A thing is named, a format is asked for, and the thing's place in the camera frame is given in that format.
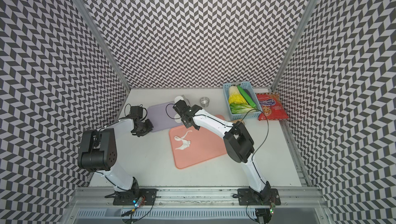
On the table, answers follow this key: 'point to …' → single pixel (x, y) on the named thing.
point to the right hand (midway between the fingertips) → (194, 119)
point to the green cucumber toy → (247, 97)
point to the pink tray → (191, 146)
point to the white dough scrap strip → (185, 143)
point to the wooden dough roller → (241, 120)
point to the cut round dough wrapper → (178, 98)
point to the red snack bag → (272, 107)
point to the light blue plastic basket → (248, 86)
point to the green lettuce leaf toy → (239, 108)
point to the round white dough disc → (178, 120)
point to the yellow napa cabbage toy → (235, 96)
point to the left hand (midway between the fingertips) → (151, 129)
